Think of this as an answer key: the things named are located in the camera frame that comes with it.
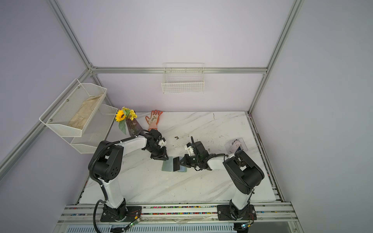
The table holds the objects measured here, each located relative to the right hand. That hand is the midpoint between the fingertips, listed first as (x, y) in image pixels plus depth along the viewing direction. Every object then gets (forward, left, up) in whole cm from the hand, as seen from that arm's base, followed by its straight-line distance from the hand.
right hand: (176, 165), depth 87 cm
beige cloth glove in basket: (+16, +50, +27) cm, 59 cm away
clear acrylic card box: (+13, -37, -1) cm, 39 cm away
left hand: (+5, +7, -3) cm, 9 cm away
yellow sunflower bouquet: (+23, +32, +21) cm, 45 cm away
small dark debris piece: (+24, +1, -4) cm, 24 cm away
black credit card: (+2, 0, -1) cm, 2 cm away
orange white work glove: (+37, +20, 0) cm, 42 cm away
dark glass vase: (+24, +29, +8) cm, 39 cm away
